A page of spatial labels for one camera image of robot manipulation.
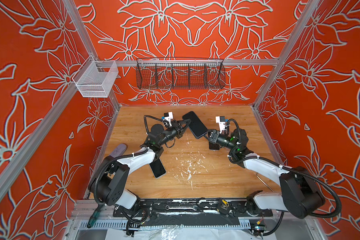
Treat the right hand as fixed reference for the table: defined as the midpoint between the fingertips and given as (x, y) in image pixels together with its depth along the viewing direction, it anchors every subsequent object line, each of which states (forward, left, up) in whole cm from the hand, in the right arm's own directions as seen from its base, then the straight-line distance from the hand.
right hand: (198, 132), depth 73 cm
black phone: (-9, +23, -23) cm, 34 cm away
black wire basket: (+45, +8, +5) cm, 46 cm away
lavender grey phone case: (+2, +47, -21) cm, 52 cm away
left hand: (+4, +3, +4) cm, 7 cm away
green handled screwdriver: (-32, +51, -22) cm, 64 cm away
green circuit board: (-38, -27, -26) cm, 53 cm away
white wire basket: (+38, +63, +8) cm, 74 cm away
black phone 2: (+2, 0, +2) cm, 3 cm away
